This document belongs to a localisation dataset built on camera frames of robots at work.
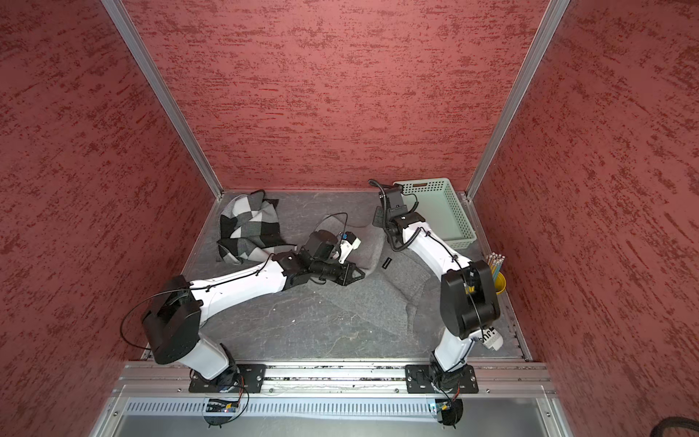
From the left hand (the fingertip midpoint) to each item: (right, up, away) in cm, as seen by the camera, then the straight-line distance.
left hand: (361, 281), depth 78 cm
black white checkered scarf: (-43, +15, +24) cm, 51 cm away
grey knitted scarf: (+12, -4, +16) cm, 21 cm away
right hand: (+8, +18, +14) cm, 24 cm away
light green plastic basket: (+35, +22, +36) cm, 55 cm away
